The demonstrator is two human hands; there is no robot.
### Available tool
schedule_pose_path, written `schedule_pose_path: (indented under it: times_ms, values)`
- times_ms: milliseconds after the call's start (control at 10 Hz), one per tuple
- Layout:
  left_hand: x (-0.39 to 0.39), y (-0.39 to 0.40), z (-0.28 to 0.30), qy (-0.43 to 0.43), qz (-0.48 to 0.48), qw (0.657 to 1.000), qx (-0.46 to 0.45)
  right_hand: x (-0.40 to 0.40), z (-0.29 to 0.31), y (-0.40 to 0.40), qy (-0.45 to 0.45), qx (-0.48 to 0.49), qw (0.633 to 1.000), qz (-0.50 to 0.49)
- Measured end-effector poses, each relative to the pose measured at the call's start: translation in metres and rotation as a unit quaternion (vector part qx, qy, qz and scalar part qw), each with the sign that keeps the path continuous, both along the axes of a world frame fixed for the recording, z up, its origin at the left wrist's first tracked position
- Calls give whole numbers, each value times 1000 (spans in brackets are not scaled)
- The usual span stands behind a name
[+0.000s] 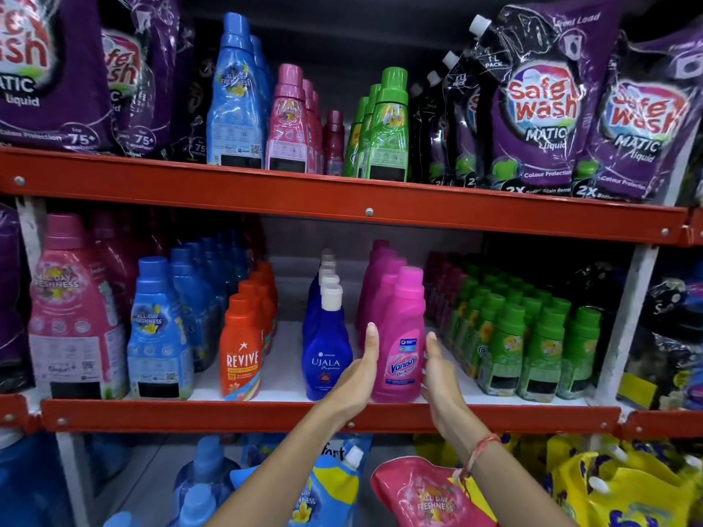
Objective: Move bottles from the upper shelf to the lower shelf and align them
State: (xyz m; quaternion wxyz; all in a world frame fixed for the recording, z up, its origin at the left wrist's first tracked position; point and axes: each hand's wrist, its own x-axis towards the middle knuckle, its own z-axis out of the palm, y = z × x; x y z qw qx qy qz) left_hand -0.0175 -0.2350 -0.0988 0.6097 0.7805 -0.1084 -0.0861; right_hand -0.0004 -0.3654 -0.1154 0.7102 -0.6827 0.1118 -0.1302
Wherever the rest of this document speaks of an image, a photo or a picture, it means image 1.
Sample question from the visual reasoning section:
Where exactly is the large pink softener bottle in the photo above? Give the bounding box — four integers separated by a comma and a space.
29, 214, 130, 401
90, 211, 141, 324

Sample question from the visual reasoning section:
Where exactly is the group of small maroon bottles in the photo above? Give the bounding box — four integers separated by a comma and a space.
425, 251, 468, 335

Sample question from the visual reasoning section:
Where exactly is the tall green softener bottle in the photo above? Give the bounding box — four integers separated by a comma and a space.
344, 97, 369, 177
362, 67, 410, 183
354, 83, 382, 179

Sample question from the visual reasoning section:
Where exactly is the pink softener pouch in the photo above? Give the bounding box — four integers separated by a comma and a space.
371, 456, 498, 527

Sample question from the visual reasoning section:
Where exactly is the person's right hand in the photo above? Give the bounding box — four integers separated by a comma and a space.
422, 332, 484, 442

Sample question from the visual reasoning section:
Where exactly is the large blue detergent container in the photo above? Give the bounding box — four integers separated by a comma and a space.
0, 430, 75, 527

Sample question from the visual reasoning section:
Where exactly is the person's right forearm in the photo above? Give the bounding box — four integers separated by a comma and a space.
439, 428, 577, 527

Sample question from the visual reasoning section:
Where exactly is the orange shelf beam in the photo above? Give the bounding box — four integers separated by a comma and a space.
0, 145, 690, 247
0, 394, 42, 434
621, 408, 703, 441
41, 399, 624, 435

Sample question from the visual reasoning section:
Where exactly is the medium pink softener bottle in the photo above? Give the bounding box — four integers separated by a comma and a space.
313, 92, 326, 175
303, 79, 319, 175
265, 64, 308, 173

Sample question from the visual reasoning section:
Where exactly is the tall blue softener bottle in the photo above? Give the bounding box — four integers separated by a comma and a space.
250, 35, 275, 105
207, 12, 265, 169

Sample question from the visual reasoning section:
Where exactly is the small maroon softener bottle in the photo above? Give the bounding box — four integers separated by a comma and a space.
323, 111, 346, 177

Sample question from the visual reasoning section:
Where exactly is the red thread bracelet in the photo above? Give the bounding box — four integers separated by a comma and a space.
451, 433, 503, 483

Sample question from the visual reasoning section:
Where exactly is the group of small green bottles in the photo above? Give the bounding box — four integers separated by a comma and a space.
445, 263, 602, 404

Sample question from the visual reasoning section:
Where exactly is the stack of dark refill pouches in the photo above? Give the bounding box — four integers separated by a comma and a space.
618, 249, 703, 412

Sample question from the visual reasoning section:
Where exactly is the black refill pouch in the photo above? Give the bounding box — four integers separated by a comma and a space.
549, 252, 621, 324

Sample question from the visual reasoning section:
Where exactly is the person's left forearm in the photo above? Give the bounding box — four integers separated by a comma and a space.
206, 403, 363, 527

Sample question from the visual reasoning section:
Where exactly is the blue and yellow softener pouch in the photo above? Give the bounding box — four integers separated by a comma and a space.
231, 445, 366, 527

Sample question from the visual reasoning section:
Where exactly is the person's left hand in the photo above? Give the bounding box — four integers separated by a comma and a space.
321, 322, 380, 426

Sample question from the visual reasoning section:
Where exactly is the yellow shelf tag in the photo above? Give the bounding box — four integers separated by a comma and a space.
618, 373, 659, 409

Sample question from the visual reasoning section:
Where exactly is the row of blue softener bottles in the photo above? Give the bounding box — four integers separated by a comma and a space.
127, 230, 250, 401

